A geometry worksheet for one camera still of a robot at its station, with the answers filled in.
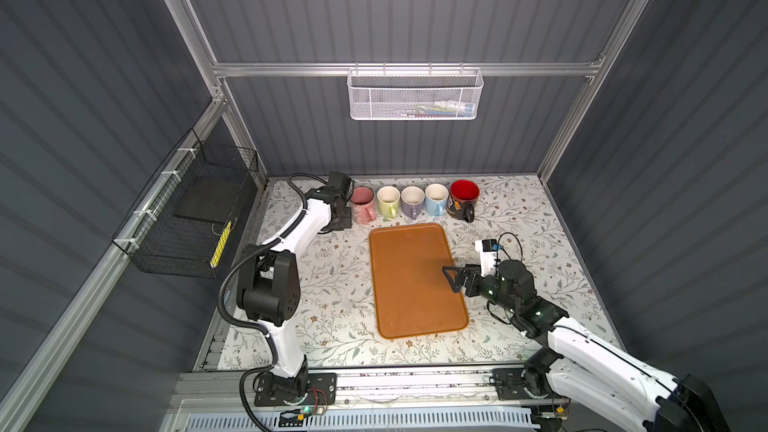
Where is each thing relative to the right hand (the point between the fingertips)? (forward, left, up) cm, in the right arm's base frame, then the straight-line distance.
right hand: (458, 270), depth 80 cm
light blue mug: (+29, +3, -5) cm, 30 cm away
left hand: (+18, +36, -1) cm, 40 cm away
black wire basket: (+4, +70, +16) cm, 72 cm away
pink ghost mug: (+26, +28, -2) cm, 38 cm away
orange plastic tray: (-2, +11, -13) cm, 17 cm away
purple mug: (+35, +11, -11) cm, 38 cm away
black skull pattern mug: (+31, -7, -4) cm, 32 cm away
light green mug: (+27, +19, -3) cm, 33 cm away
